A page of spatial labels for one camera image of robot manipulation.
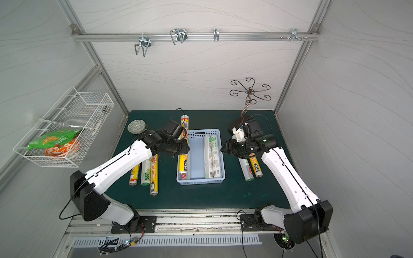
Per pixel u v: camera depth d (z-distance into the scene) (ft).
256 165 2.95
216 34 2.38
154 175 2.82
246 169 2.89
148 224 2.42
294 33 2.51
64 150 2.05
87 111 2.57
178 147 2.23
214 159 3.00
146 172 2.82
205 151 3.13
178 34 2.50
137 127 3.63
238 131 2.30
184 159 2.41
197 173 2.94
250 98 3.09
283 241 2.37
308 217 1.22
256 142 1.70
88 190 1.32
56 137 1.80
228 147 2.16
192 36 2.56
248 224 2.40
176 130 1.98
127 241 2.23
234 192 2.75
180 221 2.46
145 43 2.57
